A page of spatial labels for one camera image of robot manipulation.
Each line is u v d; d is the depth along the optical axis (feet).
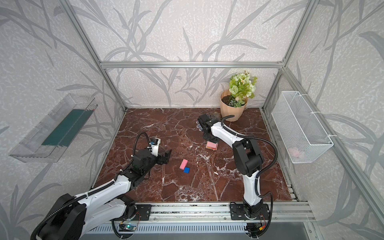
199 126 3.55
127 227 2.32
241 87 3.10
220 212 2.47
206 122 2.34
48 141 2.06
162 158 2.48
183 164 2.94
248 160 1.69
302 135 2.03
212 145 3.12
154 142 2.40
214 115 3.68
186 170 2.85
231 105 3.34
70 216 1.32
